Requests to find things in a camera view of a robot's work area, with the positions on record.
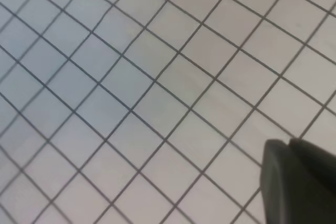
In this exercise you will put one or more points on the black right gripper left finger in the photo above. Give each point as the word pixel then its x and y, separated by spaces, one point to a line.
pixel 290 194

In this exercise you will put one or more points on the white grid tablecloth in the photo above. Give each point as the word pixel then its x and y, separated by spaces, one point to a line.
pixel 156 111

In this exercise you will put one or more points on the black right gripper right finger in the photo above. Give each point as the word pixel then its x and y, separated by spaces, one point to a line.
pixel 319 163

